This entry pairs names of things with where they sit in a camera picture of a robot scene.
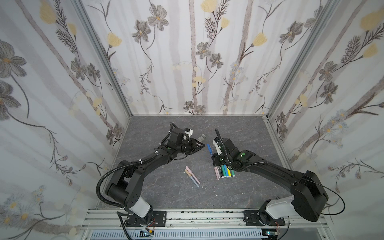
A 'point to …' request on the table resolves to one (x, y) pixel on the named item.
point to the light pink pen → (192, 174)
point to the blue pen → (210, 149)
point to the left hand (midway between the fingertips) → (202, 142)
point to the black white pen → (220, 172)
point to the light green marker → (233, 173)
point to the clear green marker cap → (203, 135)
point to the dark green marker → (223, 171)
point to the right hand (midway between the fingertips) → (209, 154)
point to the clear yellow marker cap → (202, 138)
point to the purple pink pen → (215, 170)
